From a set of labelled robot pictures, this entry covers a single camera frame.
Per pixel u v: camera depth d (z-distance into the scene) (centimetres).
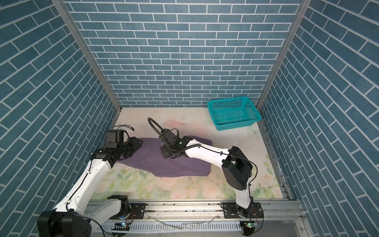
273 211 76
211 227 71
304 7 71
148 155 92
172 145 64
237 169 47
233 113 119
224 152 50
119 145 63
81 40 82
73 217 38
